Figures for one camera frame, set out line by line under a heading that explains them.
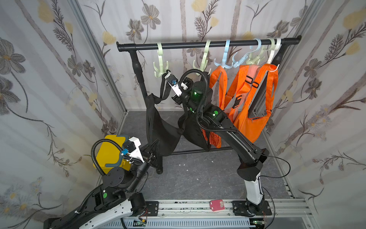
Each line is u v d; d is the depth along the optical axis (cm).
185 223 70
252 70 59
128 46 46
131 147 45
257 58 58
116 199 44
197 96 45
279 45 50
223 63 57
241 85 61
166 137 65
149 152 51
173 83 47
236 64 56
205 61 54
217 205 75
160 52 47
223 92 60
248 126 82
